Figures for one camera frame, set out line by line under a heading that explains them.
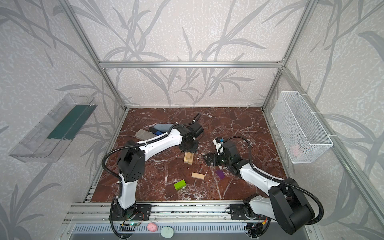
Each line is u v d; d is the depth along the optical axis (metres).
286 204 0.41
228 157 0.67
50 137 0.64
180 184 0.81
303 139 0.60
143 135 1.00
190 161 0.89
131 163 0.49
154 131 1.02
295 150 0.75
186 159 0.89
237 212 0.73
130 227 0.72
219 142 0.78
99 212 0.75
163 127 1.05
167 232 0.67
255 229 0.73
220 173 0.86
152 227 0.68
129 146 0.50
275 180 0.47
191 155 0.89
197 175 0.85
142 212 0.72
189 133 0.65
